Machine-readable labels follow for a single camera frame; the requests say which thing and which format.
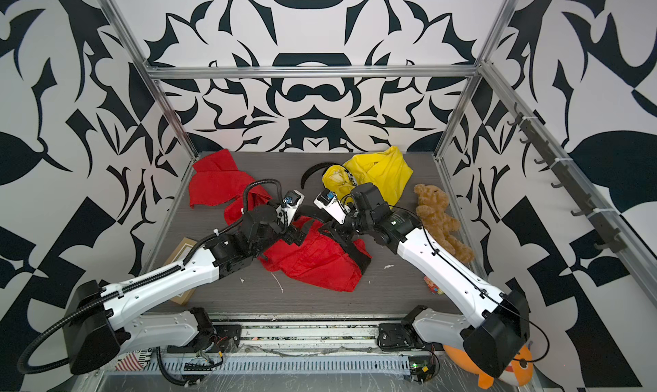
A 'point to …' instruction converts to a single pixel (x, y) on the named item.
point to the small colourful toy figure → (432, 287)
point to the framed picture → (175, 257)
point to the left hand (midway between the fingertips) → (296, 205)
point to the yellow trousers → (386, 171)
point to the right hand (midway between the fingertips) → (324, 218)
